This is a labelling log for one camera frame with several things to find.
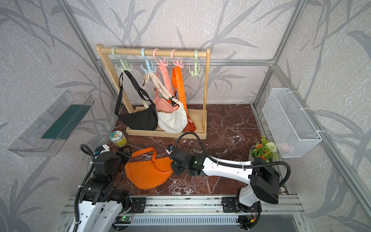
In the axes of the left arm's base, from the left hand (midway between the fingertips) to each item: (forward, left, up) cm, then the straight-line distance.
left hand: (130, 149), depth 75 cm
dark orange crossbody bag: (+27, -25, +16) cm, 40 cm away
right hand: (-4, -22, -8) cm, 24 cm away
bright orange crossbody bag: (-9, -6, -14) cm, 17 cm away
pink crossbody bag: (+37, -10, -4) cm, 38 cm away
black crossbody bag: (+26, 0, -8) cm, 28 cm away
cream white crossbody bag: (+22, -20, -5) cm, 30 cm away
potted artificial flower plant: (+1, -71, -1) cm, 71 cm away
